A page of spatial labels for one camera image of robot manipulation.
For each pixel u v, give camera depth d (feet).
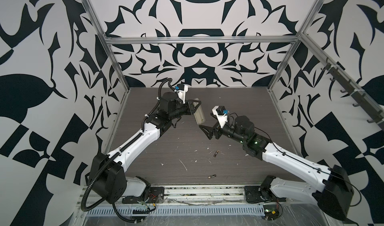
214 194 2.49
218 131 2.06
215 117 2.04
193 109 2.28
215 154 2.86
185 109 2.21
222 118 2.02
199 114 2.44
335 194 1.26
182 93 2.25
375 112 1.76
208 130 2.06
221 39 3.01
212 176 2.61
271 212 2.33
